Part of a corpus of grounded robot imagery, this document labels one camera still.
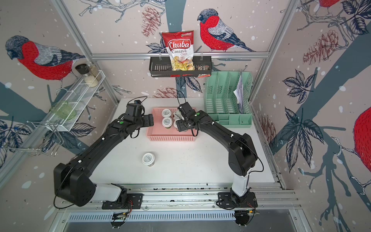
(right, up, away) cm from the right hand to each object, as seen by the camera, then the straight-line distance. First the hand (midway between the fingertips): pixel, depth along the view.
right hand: (183, 123), depth 88 cm
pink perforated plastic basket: (-18, -8, +12) cm, 23 cm away
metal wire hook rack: (-65, -10, -19) cm, 68 cm away
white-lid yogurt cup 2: (-12, 0, +10) cm, 16 cm away
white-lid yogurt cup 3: (-6, -1, +9) cm, 11 cm away
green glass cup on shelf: (-59, +8, -18) cm, 62 cm away
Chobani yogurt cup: (-5, +5, +16) cm, 17 cm away
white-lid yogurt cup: (-13, +6, +16) cm, 22 cm away
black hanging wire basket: (-16, +38, +7) cm, 41 cm away
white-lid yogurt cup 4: (-20, -20, -6) cm, 29 cm away
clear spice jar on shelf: (-54, +32, -1) cm, 63 cm away
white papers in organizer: (+36, +20, +2) cm, 41 cm away
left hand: (-20, +5, -5) cm, 21 cm away
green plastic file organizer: (+31, +15, +33) cm, 48 cm away
